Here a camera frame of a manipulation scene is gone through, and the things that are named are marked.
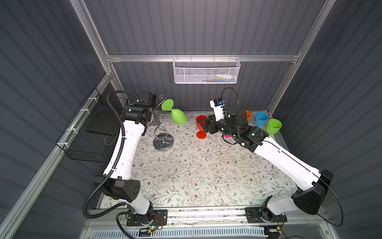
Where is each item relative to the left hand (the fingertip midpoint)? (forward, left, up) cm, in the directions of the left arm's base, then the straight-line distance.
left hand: (143, 120), depth 73 cm
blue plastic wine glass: (+12, -70, -16) cm, 73 cm away
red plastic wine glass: (+13, -31, -31) cm, 46 cm away
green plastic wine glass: (+8, -17, -7) cm, 20 cm away
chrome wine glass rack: (+7, -5, -31) cm, 32 cm away
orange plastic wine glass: (+16, -63, -16) cm, 67 cm away
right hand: (-5, -30, +3) cm, 30 cm away
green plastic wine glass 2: (+5, -75, -15) cm, 77 cm away
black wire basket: (-3, +25, -4) cm, 25 cm away
